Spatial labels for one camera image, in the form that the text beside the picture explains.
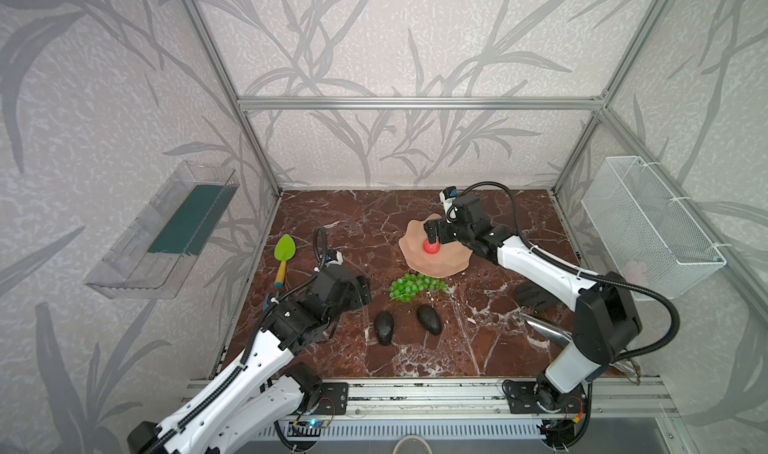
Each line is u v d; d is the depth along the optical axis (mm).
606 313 447
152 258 632
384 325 811
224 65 851
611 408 737
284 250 1021
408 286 882
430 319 825
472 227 654
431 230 788
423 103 970
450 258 990
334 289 535
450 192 765
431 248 990
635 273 737
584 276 480
